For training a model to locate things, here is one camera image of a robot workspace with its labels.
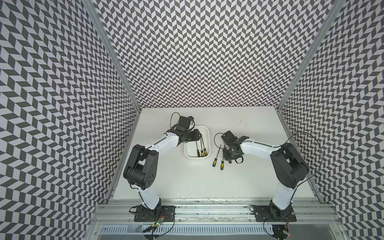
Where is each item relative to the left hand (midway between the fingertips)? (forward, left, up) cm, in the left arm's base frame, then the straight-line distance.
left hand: (200, 136), depth 92 cm
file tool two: (-14, -14, -8) cm, 21 cm away
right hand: (-10, -18, -10) cm, 23 cm away
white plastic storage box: (-2, +7, -9) cm, 12 cm away
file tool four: (-5, -1, -9) cm, 11 cm away
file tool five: (-6, +1, -8) cm, 10 cm away
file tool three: (-4, -3, -9) cm, 10 cm away
